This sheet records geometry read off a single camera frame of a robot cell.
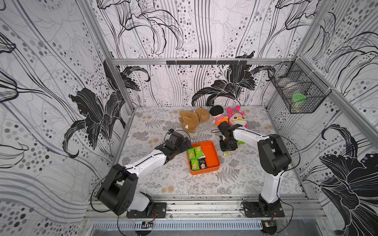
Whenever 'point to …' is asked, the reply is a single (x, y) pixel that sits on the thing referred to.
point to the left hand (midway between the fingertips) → (187, 147)
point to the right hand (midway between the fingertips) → (226, 147)
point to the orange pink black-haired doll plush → (217, 112)
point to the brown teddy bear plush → (190, 120)
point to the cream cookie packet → (227, 153)
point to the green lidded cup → (297, 104)
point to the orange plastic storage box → (209, 151)
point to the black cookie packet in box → (202, 163)
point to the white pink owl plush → (236, 117)
